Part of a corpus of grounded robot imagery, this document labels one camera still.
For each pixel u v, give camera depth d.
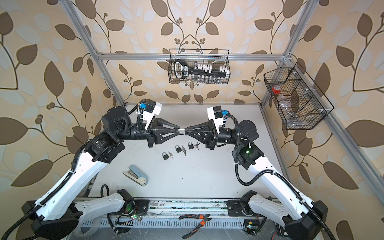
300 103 0.75
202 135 0.51
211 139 0.49
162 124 0.51
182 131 0.51
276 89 0.87
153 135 0.47
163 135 0.50
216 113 0.45
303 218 0.37
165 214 0.74
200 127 0.51
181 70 0.85
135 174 0.83
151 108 0.44
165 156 0.93
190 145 0.97
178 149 0.96
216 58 0.91
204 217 0.71
